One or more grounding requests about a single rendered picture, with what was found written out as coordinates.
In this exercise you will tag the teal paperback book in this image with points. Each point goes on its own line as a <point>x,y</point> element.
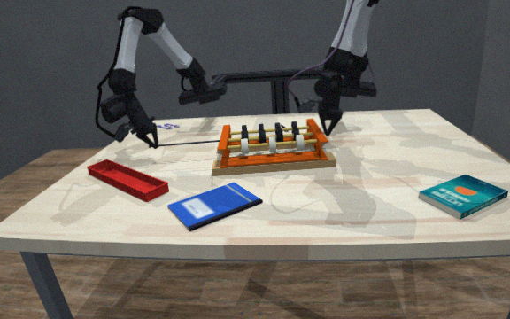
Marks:
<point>463,195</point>

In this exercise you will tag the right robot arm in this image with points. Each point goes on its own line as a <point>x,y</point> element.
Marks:
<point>121,82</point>

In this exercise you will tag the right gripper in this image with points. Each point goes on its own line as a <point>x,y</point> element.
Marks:
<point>141,120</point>

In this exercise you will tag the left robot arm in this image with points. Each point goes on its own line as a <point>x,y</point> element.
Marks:
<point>350,60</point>

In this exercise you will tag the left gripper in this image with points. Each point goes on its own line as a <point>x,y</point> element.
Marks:
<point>328,109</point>

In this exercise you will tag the blue notebook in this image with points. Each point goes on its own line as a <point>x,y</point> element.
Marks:
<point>211,206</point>

